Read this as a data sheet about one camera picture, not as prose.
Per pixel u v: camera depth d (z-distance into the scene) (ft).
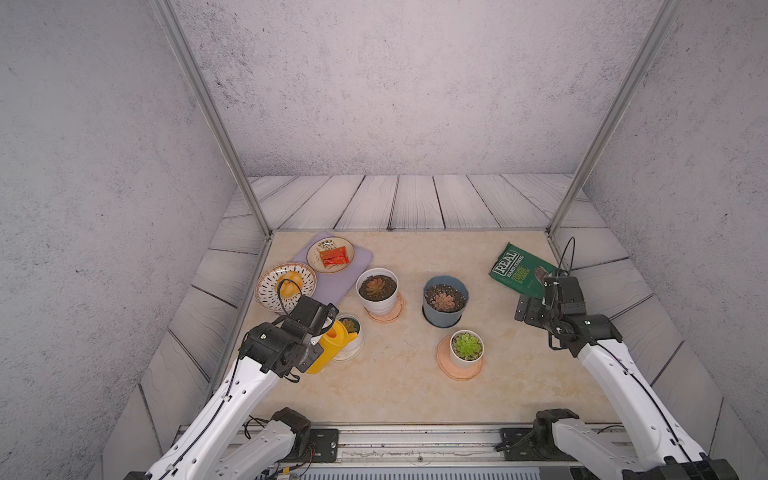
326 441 2.39
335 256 3.65
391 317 3.15
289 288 3.26
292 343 1.64
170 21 2.33
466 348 2.59
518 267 3.45
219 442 1.30
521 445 2.36
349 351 2.91
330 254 3.65
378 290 2.99
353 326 2.84
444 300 2.91
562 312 1.91
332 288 3.36
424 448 2.43
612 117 2.91
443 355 2.89
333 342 2.36
